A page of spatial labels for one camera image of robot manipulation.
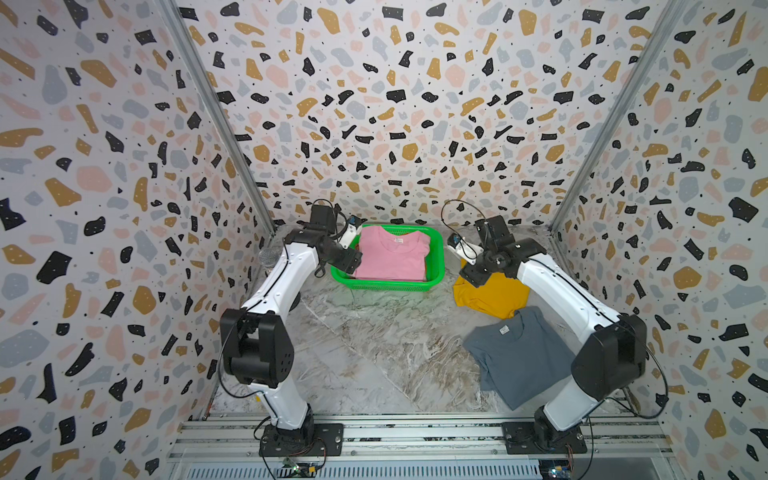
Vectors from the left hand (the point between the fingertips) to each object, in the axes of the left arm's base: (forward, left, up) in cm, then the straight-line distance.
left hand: (350, 254), depth 88 cm
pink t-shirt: (+11, -11, -15) cm, 21 cm away
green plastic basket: (+2, +3, -16) cm, 17 cm away
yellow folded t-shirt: (-4, -48, -18) cm, 52 cm away
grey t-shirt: (-24, -50, -19) cm, 59 cm away
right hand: (-4, -36, 0) cm, 36 cm away
